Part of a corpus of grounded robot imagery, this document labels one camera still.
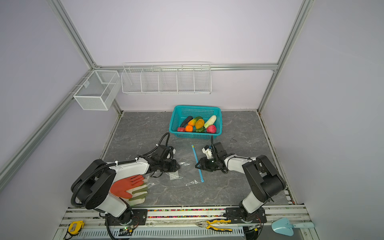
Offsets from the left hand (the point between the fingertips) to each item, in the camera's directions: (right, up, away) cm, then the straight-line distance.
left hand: (178, 169), depth 88 cm
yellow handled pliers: (+16, -21, -18) cm, 32 cm away
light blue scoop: (+52, -22, -18) cm, 59 cm away
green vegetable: (+15, +23, +17) cm, 33 cm away
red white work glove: (-25, -10, -6) cm, 27 cm away
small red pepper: (0, +24, +12) cm, 27 cm away
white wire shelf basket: (+2, +57, +11) cm, 58 cm away
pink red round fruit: (+21, +24, +14) cm, 34 cm away
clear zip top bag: (+6, -4, 0) cm, 7 cm away
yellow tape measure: (-46, -22, -19) cm, 54 cm away
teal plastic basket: (-2, +36, +26) cm, 45 cm away
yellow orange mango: (+13, +28, +19) cm, 36 cm away
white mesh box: (-55, +48, +8) cm, 74 cm away
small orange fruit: (+5, +24, +16) cm, 29 cm away
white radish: (+21, +29, +20) cm, 41 cm away
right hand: (+12, +1, 0) cm, 12 cm away
